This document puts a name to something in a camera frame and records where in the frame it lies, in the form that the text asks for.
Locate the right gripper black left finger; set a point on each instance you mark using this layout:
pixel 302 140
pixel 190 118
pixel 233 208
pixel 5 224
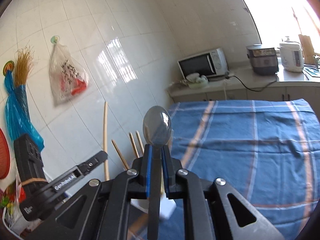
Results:
pixel 99 210

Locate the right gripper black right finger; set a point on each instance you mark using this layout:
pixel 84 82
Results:
pixel 213 209

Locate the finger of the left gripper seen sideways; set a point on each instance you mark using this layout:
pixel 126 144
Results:
pixel 75 174

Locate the white plastic utensil holder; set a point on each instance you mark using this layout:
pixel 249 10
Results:
pixel 167 206

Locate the patterned brown bamboo chopstick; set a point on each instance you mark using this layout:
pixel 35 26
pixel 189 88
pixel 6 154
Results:
pixel 134 147

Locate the black spoon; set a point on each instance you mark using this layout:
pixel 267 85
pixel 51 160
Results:
pixel 157 133

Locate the kitchen counter cabinets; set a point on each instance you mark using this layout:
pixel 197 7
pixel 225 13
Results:
pixel 244 84

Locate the red round fan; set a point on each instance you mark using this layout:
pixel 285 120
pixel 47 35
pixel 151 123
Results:
pixel 4 156

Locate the straw broom blue wrap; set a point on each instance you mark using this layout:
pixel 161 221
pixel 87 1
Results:
pixel 17 114

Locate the blue plaid tablecloth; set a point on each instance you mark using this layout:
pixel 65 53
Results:
pixel 268 151

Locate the clear plastic bag red print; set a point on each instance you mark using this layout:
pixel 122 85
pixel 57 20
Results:
pixel 68 78

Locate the green plate with eggs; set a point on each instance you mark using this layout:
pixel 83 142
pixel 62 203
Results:
pixel 201 82

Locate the white bowl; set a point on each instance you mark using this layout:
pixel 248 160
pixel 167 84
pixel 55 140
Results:
pixel 192 77

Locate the white microwave oven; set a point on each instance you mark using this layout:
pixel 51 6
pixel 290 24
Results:
pixel 210 64

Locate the dark rice cooker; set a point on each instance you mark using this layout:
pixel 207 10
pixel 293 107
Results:
pixel 263 59

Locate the white rice cooker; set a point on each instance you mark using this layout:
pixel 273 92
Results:
pixel 291 55

